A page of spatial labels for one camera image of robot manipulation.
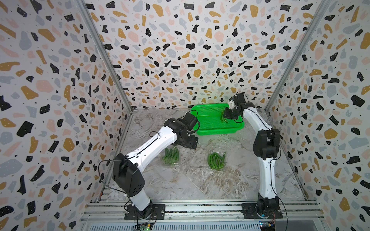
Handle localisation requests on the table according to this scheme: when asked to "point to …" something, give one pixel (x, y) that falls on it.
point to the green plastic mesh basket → (209, 115)
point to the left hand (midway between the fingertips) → (190, 143)
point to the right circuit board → (267, 225)
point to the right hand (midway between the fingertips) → (223, 114)
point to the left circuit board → (143, 226)
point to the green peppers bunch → (221, 117)
